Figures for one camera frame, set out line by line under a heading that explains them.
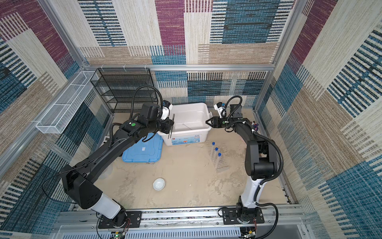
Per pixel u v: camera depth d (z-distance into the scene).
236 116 0.75
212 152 0.89
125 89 1.08
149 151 0.97
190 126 1.07
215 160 0.89
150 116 0.59
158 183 0.84
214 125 0.85
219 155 0.79
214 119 0.84
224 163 0.91
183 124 1.11
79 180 0.41
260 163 0.50
